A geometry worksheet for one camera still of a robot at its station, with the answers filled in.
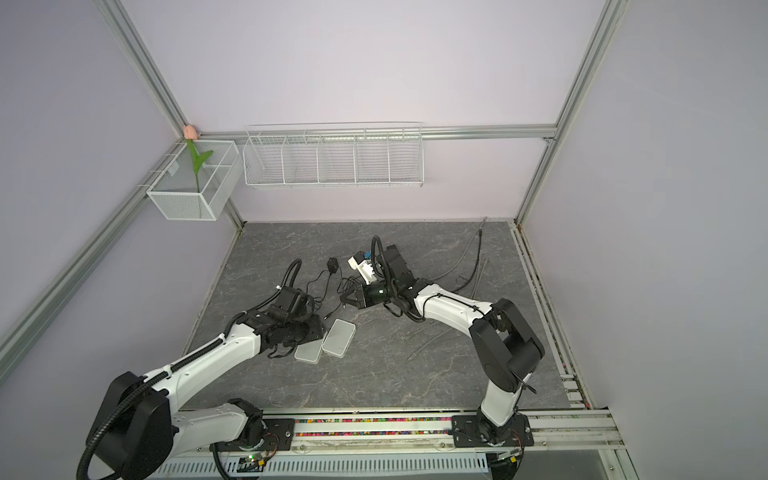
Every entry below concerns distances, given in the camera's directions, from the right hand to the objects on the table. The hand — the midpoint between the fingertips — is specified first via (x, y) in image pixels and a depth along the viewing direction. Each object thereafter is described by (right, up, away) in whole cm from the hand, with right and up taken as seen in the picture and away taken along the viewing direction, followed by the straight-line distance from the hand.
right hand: (341, 301), depth 81 cm
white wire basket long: (-6, +45, +17) cm, 49 cm away
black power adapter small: (-8, +8, +25) cm, 27 cm away
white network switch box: (-9, -15, +2) cm, 18 cm away
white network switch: (-2, -13, +8) cm, 15 cm away
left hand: (-7, -10, +4) cm, 13 cm away
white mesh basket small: (-45, +30, -2) cm, 54 cm away
